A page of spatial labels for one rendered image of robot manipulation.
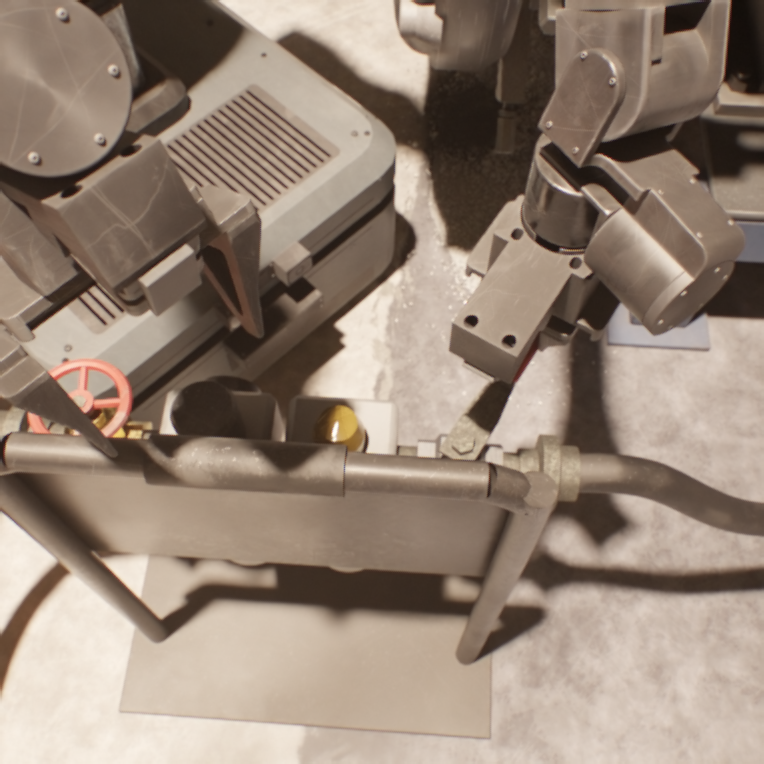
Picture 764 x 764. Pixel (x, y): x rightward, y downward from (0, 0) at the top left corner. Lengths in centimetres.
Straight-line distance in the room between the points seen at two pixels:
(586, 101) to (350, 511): 33
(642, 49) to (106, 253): 27
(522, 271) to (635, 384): 72
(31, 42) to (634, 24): 28
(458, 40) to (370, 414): 43
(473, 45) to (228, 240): 57
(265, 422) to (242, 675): 47
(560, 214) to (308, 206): 55
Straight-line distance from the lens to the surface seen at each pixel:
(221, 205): 43
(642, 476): 68
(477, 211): 135
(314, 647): 107
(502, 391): 66
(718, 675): 114
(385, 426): 66
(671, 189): 50
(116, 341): 97
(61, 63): 31
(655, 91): 47
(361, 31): 162
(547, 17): 77
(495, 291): 53
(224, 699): 108
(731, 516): 78
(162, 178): 32
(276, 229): 102
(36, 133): 31
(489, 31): 93
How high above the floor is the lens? 106
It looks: 62 degrees down
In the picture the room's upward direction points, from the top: straight up
